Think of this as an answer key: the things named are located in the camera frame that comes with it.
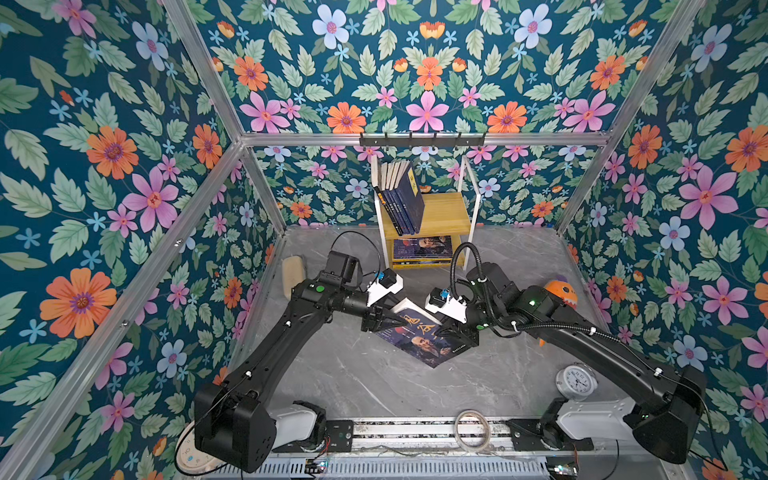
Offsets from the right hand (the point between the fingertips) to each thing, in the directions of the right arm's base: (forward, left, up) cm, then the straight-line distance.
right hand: (437, 324), depth 70 cm
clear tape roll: (-19, -13, -21) cm, 31 cm away
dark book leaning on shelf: (+29, +14, +14) cm, 35 cm away
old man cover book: (+35, -1, -11) cm, 36 cm away
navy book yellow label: (+30, +12, +10) cm, 34 cm away
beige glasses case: (+28, +46, -16) cm, 56 cm away
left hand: (+1, +7, +5) cm, 9 cm away
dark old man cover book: (-2, +4, -1) cm, 5 cm away
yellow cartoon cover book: (+31, +3, -15) cm, 34 cm away
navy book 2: (+31, +10, +13) cm, 35 cm away
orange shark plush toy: (+18, -41, -12) cm, 46 cm away
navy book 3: (+40, +5, +6) cm, 41 cm away
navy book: (+31, +11, +13) cm, 36 cm away
